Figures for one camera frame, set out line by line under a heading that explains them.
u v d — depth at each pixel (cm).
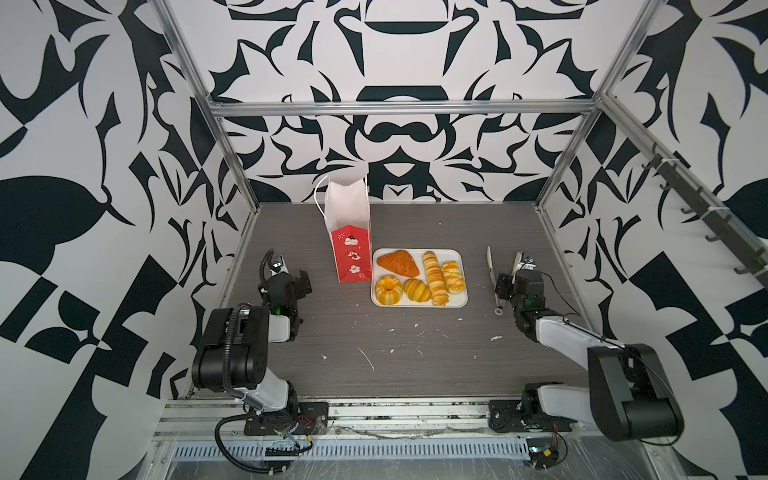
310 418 74
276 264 80
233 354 43
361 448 71
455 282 94
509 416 74
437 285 96
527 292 69
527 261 79
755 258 50
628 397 43
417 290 92
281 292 72
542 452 71
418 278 99
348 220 104
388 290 92
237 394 48
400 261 99
